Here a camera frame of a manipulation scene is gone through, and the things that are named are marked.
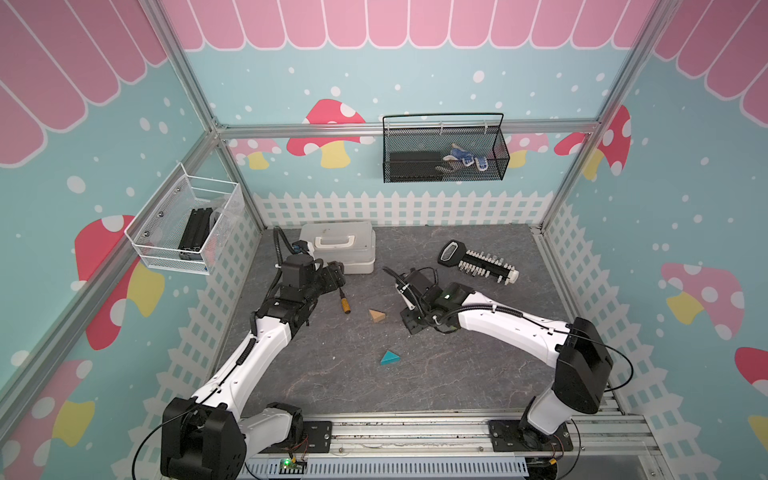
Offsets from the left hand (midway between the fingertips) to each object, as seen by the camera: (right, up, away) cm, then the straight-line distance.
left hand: (332, 273), depth 83 cm
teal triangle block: (+16, -25, +2) cm, 29 cm away
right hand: (+22, -12, 0) cm, 25 cm away
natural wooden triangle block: (+12, -14, +11) cm, 21 cm away
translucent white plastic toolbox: (+3, +9, +17) cm, 19 cm away
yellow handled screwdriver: (+2, -12, +14) cm, 18 cm away
